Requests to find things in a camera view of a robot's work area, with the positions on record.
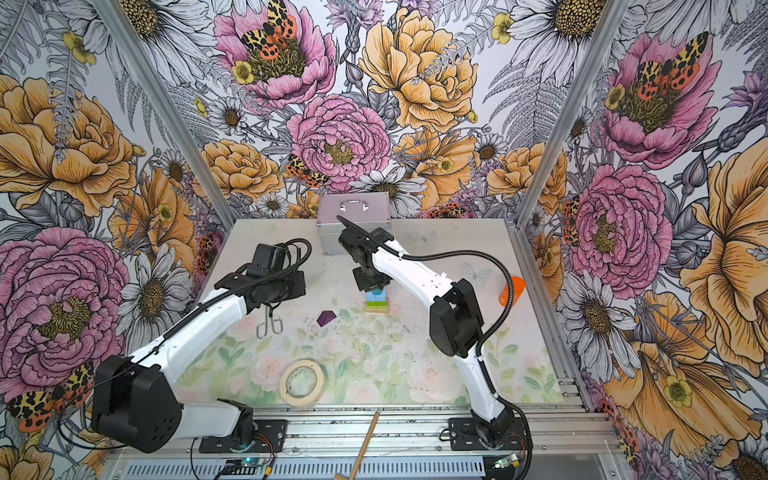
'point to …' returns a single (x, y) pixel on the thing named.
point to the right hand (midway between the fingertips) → (377, 291)
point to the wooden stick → (343, 476)
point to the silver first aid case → (368, 210)
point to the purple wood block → (325, 317)
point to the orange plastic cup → (519, 287)
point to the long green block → (376, 305)
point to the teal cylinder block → (377, 291)
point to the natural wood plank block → (376, 310)
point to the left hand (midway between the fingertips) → (302, 294)
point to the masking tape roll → (310, 399)
